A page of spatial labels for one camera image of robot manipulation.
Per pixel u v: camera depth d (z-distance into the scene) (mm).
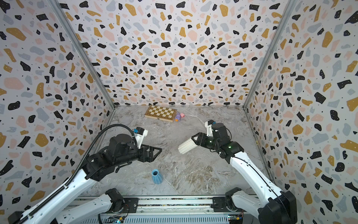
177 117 1097
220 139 585
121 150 497
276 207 381
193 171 856
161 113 1132
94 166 454
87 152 453
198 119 1139
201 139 674
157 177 747
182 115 1132
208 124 726
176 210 731
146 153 585
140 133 595
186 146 780
